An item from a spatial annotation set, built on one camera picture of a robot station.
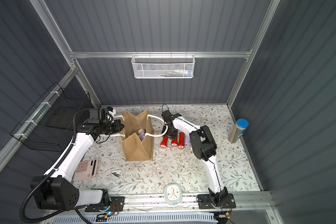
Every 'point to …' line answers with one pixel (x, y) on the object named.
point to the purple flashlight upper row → (187, 141)
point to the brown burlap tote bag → (135, 150)
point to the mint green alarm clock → (173, 193)
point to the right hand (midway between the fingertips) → (166, 136)
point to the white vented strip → (210, 218)
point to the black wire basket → (49, 126)
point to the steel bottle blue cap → (238, 129)
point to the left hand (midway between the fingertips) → (124, 126)
